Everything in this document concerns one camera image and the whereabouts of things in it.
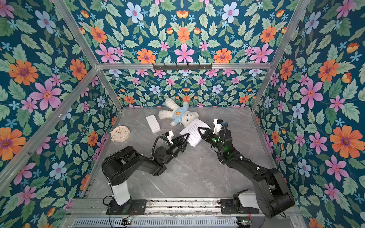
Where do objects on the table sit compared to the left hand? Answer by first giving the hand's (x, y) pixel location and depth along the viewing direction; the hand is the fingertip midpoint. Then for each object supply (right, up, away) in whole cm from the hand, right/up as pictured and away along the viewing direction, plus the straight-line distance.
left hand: (190, 134), depth 77 cm
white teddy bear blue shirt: (-8, +12, +28) cm, 31 cm away
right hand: (+7, +4, +4) cm, 9 cm away
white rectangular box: (-29, +6, +28) cm, 40 cm away
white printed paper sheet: (+2, -1, +1) cm, 3 cm away
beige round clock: (-52, -2, +24) cm, 58 cm away
